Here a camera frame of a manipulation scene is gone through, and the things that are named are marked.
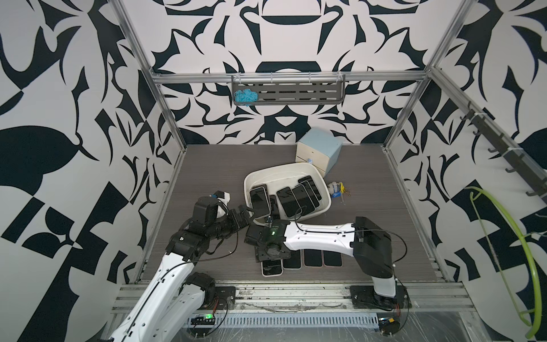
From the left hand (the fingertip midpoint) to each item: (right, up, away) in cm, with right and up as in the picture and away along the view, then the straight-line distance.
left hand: (246, 213), depth 75 cm
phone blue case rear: (+27, +8, +26) cm, 39 cm away
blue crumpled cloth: (-3, +46, +17) cm, 49 cm away
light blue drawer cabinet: (+31, +26, +26) cm, 48 cm away
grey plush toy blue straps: (+37, +6, +22) cm, 43 cm away
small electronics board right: (+47, -36, -3) cm, 60 cm away
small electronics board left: (-15, -35, -2) cm, 38 cm away
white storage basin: (+16, +12, +32) cm, 38 cm away
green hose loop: (+71, -20, -25) cm, 77 cm away
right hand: (+5, -16, +6) cm, 18 cm away
